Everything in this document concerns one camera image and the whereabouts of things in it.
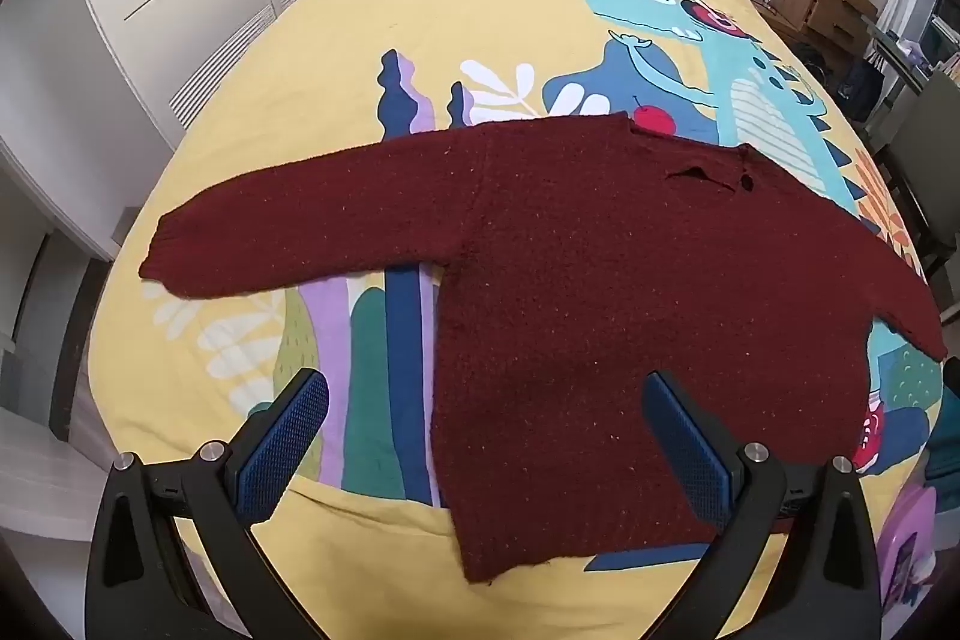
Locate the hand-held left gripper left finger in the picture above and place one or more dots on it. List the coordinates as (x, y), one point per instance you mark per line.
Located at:
(289, 437)

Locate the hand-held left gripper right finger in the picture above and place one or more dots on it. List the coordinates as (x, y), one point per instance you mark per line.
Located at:
(690, 452)

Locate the dark red knit sweater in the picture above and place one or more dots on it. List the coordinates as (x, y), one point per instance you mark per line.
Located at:
(562, 272)

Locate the purple plastic object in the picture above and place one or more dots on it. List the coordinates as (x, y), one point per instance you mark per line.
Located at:
(907, 535)

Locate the white side table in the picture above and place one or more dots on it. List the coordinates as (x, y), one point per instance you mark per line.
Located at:
(45, 467)

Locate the grey chair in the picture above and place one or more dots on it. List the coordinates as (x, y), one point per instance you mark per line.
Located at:
(930, 160)

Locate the dark bag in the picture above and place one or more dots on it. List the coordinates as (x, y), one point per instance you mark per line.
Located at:
(862, 85)

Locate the yellow dinosaur print bedspread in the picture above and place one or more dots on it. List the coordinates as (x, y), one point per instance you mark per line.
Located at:
(487, 25)

